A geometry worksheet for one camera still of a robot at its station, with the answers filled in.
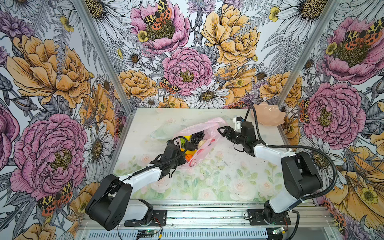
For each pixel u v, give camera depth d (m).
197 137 1.02
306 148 0.51
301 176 0.47
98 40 0.83
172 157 0.68
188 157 0.91
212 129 0.96
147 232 0.71
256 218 0.74
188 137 1.00
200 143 0.96
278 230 0.72
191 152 0.93
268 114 1.22
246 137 0.73
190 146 0.97
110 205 0.42
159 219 0.73
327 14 0.74
